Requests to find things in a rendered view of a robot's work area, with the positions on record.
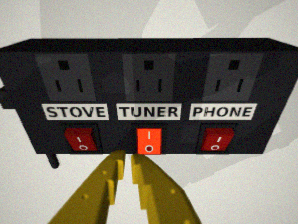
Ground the black power strip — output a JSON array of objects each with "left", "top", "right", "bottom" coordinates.
[{"left": 0, "top": 38, "right": 298, "bottom": 169}]

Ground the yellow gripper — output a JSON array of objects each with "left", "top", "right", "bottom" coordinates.
[{"left": 48, "top": 150, "right": 202, "bottom": 224}]

